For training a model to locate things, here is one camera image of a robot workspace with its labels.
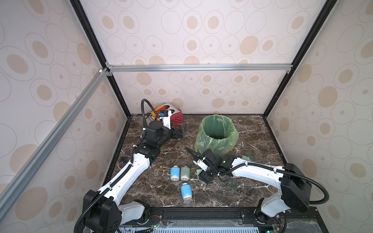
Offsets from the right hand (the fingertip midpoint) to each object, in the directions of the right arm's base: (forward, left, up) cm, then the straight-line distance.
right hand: (202, 177), depth 81 cm
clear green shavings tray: (0, -17, -6) cm, 18 cm away
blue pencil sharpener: (-9, +8, +2) cm, 12 cm away
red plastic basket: (+34, +18, +10) cm, 40 cm away
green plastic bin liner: (+28, -9, +5) cm, 30 cm away
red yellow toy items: (+36, +30, +16) cm, 49 cm away
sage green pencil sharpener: (+1, +10, +2) cm, 10 cm away
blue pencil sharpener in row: (0, +16, +2) cm, 16 cm away
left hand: (+18, +11, +26) cm, 33 cm away
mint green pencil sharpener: (+13, -26, +1) cm, 29 cm away
